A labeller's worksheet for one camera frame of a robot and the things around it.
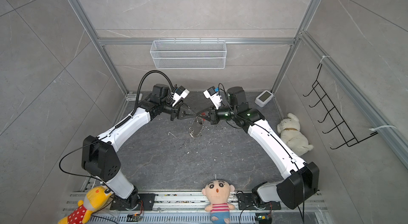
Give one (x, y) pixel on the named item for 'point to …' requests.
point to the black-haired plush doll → (218, 192)
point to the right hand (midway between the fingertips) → (201, 115)
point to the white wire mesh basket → (189, 54)
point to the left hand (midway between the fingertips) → (197, 115)
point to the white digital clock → (263, 98)
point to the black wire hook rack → (348, 136)
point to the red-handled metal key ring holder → (195, 129)
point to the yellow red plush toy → (92, 200)
